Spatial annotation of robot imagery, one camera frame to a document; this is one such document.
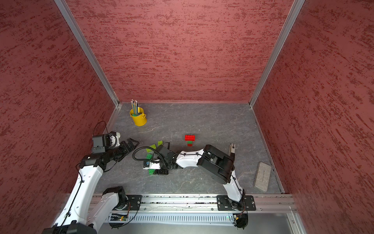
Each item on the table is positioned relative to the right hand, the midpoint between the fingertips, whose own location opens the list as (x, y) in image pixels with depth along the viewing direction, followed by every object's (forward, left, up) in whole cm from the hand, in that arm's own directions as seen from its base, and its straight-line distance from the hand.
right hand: (156, 170), depth 86 cm
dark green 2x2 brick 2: (+16, -21, +5) cm, 27 cm away
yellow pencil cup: (+35, +16, +6) cm, 39 cm away
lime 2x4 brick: (+12, +6, +2) cm, 14 cm away
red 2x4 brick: (+17, -20, +9) cm, 28 cm away
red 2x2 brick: (+17, -20, 0) cm, 26 cm away
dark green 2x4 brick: (-1, +2, +2) cm, 4 cm away
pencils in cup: (+40, +17, +15) cm, 46 cm away
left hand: (+7, +10, +15) cm, 19 cm away
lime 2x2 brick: (+17, -1, +2) cm, 18 cm away
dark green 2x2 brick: (+7, +5, +4) cm, 9 cm away
